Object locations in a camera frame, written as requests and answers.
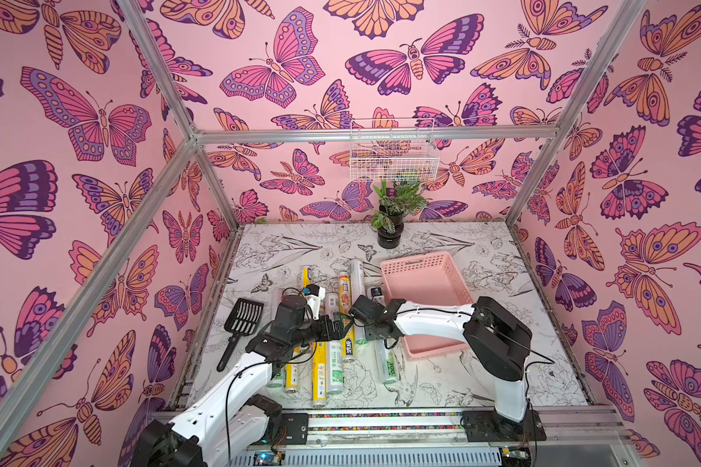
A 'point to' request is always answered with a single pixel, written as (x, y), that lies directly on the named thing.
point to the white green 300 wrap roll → (386, 364)
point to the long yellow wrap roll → (305, 277)
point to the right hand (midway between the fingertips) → (370, 333)
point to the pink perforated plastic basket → (433, 278)
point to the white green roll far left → (276, 382)
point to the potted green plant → (396, 198)
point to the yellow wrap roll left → (291, 377)
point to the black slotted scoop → (243, 320)
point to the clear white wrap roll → (357, 290)
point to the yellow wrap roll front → (319, 374)
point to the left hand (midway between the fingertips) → (344, 319)
